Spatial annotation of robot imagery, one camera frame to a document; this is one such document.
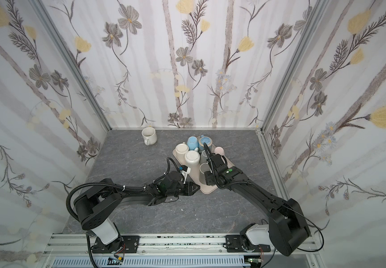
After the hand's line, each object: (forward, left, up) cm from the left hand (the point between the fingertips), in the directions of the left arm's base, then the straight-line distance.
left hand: (201, 187), depth 84 cm
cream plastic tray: (+1, -5, -7) cm, 9 cm away
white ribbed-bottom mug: (+18, +4, -1) cm, 19 cm away
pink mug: (+21, -12, +2) cm, 24 cm away
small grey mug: (+18, -2, 0) cm, 18 cm away
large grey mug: (+10, -2, +2) cm, 11 cm away
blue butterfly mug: (+30, -2, +2) cm, 30 cm away
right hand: (+5, -6, +3) cm, 9 cm away
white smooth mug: (+26, +11, -2) cm, 28 cm away
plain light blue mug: (+29, +4, +1) cm, 29 cm away
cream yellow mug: (+37, +32, -2) cm, 49 cm away
